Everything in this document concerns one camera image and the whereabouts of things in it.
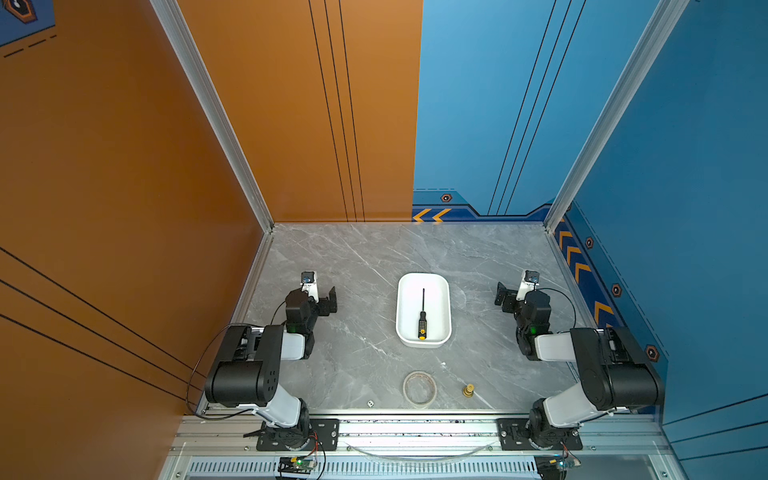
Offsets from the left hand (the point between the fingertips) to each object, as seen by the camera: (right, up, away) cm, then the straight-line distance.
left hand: (319, 285), depth 94 cm
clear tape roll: (+31, -27, -13) cm, 43 cm away
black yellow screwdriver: (+33, -11, -2) cm, 35 cm away
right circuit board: (+62, -41, -24) cm, 78 cm away
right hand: (+62, 0, -1) cm, 62 cm away
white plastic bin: (+38, -8, +3) cm, 39 cm away
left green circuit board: (+1, -40, -24) cm, 47 cm away
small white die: (+18, -29, -17) cm, 38 cm away
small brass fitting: (+43, -26, -17) cm, 53 cm away
